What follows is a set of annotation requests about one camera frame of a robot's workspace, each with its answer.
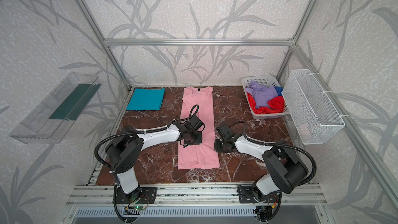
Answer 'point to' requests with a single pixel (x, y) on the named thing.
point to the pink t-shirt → (204, 155)
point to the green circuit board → (139, 208)
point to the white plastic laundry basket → (246, 81)
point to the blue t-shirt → (279, 90)
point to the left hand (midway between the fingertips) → (203, 137)
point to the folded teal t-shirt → (146, 99)
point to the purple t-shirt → (261, 94)
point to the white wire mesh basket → (312, 113)
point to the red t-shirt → (277, 105)
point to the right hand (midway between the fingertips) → (216, 142)
